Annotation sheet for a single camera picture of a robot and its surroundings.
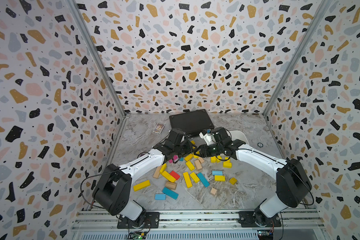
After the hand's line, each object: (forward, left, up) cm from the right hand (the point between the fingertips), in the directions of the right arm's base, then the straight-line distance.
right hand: (197, 153), depth 83 cm
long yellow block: (-14, +31, -14) cm, 37 cm away
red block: (-7, +13, -13) cm, 20 cm away
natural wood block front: (-14, +14, -12) cm, 23 cm away
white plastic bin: (+22, -29, -11) cm, 38 cm away
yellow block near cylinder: (-8, -14, -15) cm, 21 cm away
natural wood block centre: (-1, -1, -12) cm, 12 cm away
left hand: (+2, -1, +2) cm, 3 cm away
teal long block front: (-17, +15, -15) cm, 27 cm away
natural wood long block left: (-6, +24, -13) cm, 28 cm away
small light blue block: (-19, +20, -14) cm, 31 cm away
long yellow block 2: (-10, +5, -14) cm, 18 cm away
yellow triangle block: (-9, -21, -15) cm, 28 cm away
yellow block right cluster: (0, -20, -13) cm, 24 cm away
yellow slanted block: (-8, +17, -13) cm, 23 cm away
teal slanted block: (-9, -4, -15) cm, 18 cm away
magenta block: (-9, +10, +11) cm, 17 cm away
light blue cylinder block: (-5, -13, -14) cm, 20 cm away
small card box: (+28, +28, -12) cm, 41 cm away
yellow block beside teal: (-8, +1, -14) cm, 16 cm away
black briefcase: (+33, +3, -11) cm, 35 cm away
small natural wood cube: (-16, -9, -13) cm, 23 cm away
